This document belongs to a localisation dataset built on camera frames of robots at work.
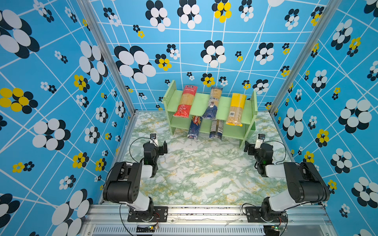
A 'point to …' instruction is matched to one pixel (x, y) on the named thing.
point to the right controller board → (271, 230)
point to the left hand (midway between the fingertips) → (159, 140)
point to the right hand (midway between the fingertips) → (256, 141)
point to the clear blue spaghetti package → (216, 129)
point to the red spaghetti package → (188, 94)
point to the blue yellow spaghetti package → (211, 112)
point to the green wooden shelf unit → (172, 98)
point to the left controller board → (145, 228)
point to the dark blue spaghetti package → (194, 127)
